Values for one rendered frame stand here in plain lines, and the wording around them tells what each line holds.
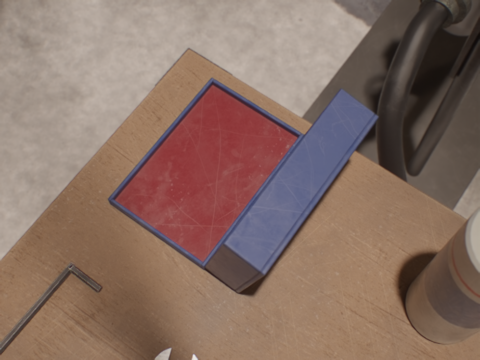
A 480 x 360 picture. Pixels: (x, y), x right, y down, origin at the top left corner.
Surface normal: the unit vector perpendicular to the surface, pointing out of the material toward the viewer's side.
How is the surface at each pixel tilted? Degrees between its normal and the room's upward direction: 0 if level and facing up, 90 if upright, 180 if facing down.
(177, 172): 0
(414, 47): 29
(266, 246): 12
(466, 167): 0
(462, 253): 90
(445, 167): 0
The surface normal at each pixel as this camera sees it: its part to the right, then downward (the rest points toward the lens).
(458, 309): -0.58, 0.75
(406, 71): -0.02, 0.17
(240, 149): 0.00, -0.40
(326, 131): 0.18, -0.28
